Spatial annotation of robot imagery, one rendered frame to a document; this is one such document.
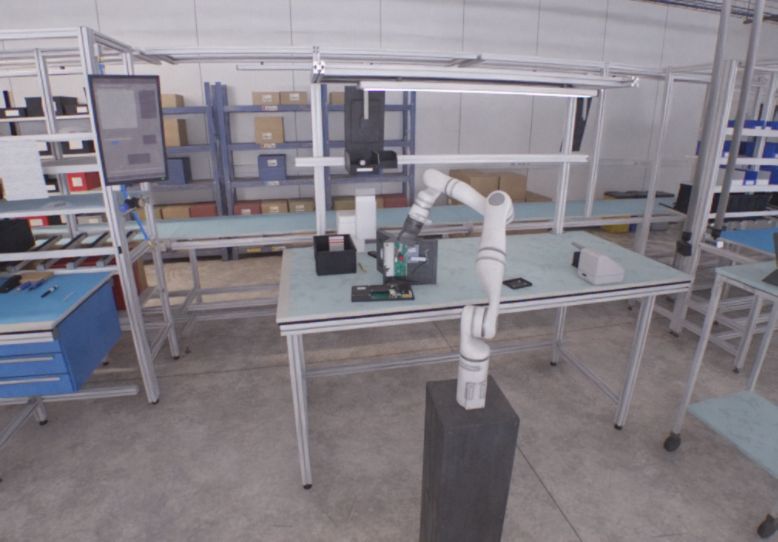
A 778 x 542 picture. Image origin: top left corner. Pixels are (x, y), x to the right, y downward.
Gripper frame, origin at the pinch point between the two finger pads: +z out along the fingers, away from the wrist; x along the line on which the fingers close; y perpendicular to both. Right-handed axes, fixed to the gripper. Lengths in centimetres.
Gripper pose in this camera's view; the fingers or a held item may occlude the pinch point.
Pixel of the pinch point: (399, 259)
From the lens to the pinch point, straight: 167.1
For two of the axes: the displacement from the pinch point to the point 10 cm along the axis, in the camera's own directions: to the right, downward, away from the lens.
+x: -9.0, -3.6, -2.4
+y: -1.4, -3.0, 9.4
